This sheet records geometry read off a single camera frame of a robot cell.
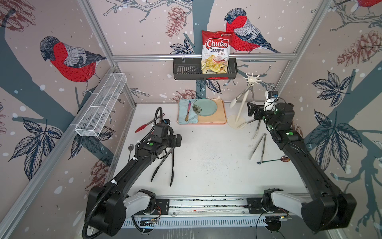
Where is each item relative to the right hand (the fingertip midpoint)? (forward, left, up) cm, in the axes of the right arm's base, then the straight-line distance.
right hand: (256, 101), depth 76 cm
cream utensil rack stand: (+12, +3, -32) cm, 34 cm away
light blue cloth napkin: (+20, +43, -32) cm, 57 cm away
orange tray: (+15, +15, -32) cm, 38 cm away
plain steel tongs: (+7, -13, -33) cm, 36 cm away
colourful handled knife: (+13, +40, -32) cm, 53 cm away
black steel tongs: (-14, +47, -32) cm, 58 cm away
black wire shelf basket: (+39, +37, -5) cm, 54 cm away
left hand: (-11, +42, -17) cm, 47 cm away
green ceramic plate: (+27, +26, -33) cm, 50 cm away
